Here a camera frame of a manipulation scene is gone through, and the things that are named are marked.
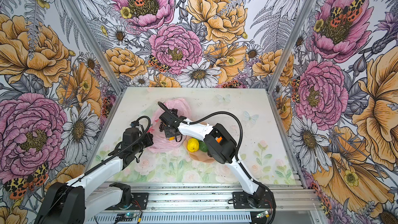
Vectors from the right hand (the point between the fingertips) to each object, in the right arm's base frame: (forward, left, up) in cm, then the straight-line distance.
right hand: (172, 135), depth 95 cm
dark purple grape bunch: (+6, +8, 0) cm, 10 cm away
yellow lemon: (-10, -13, +7) cm, 18 cm away
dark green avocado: (-9, -18, +3) cm, 21 cm away
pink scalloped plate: (-13, -16, 0) cm, 21 cm away
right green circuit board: (-40, -44, -3) cm, 60 cm away
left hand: (-5, +10, +4) cm, 12 cm away
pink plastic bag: (+14, -6, +11) cm, 19 cm away
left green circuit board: (-40, +18, -3) cm, 44 cm away
